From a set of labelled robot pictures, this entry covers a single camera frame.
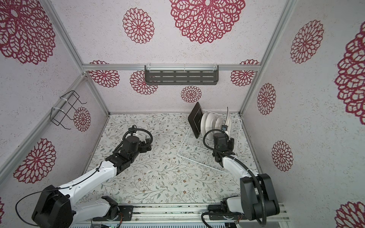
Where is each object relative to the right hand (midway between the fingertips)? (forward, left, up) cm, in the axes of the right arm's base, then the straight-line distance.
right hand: (228, 136), depth 87 cm
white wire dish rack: (-1, +20, -14) cm, 24 cm away
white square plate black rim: (+7, 0, +5) cm, 8 cm away
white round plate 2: (+11, +10, -1) cm, 15 cm away
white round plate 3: (+13, +4, -1) cm, 14 cm away
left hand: (-6, +51, +1) cm, 52 cm away
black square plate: (+12, +21, +3) cm, 24 cm away
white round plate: (+10, +15, -3) cm, 18 cm away
